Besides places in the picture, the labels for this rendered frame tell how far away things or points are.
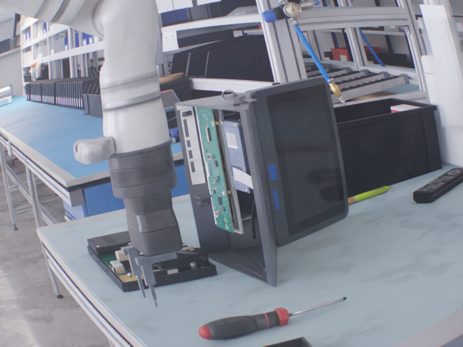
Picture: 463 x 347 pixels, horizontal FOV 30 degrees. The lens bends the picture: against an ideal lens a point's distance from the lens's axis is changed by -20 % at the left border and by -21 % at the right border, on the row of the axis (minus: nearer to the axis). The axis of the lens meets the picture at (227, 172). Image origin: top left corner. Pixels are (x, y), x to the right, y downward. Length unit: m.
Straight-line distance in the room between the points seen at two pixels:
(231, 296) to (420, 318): 0.34
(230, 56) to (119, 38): 2.50
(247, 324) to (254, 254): 0.35
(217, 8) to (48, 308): 1.92
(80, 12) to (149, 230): 0.28
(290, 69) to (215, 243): 1.55
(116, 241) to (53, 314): 3.31
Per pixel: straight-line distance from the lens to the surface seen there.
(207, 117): 1.31
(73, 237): 1.67
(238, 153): 1.26
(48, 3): 1.08
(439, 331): 0.50
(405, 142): 1.66
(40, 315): 4.78
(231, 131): 1.27
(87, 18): 1.14
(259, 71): 3.61
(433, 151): 1.70
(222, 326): 1.01
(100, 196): 2.86
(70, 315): 4.72
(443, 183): 1.50
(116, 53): 1.09
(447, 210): 1.39
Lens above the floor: 1.34
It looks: 10 degrees down
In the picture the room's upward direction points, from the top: 10 degrees counter-clockwise
